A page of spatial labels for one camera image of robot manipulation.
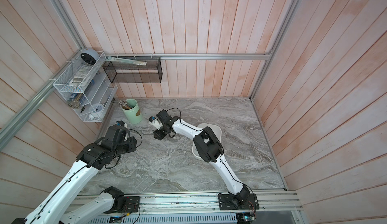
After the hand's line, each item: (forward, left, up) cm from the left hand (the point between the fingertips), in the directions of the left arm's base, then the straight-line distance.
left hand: (132, 144), depth 75 cm
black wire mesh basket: (+53, +10, +7) cm, 55 cm away
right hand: (+16, -7, -17) cm, 24 cm away
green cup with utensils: (+26, +8, -5) cm, 28 cm away
